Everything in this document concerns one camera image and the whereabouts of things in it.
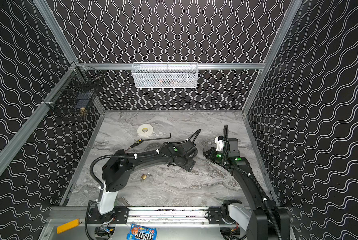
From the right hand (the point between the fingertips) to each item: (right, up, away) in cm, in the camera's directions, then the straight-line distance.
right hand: (204, 153), depth 82 cm
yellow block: (-67, -33, -11) cm, 76 cm away
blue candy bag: (-32, -34, -13) cm, 49 cm away
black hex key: (-29, +7, +21) cm, 36 cm away
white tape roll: (-39, +12, +26) cm, 49 cm away
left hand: (-6, -8, +1) cm, 10 cm away
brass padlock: (-35, -14, +5) cm, 38 cm away
